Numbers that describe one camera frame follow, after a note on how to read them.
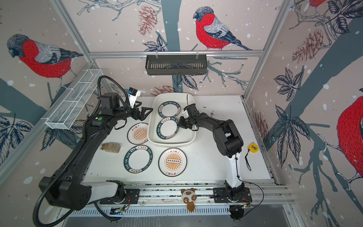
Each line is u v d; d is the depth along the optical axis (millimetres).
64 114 715
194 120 755
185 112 939
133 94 624
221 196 728
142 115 659
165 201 727
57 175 386
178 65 1051
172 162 856
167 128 1008
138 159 858
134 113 647
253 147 890
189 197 703
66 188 374
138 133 981
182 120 879
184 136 927
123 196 713
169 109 1113
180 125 868
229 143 540
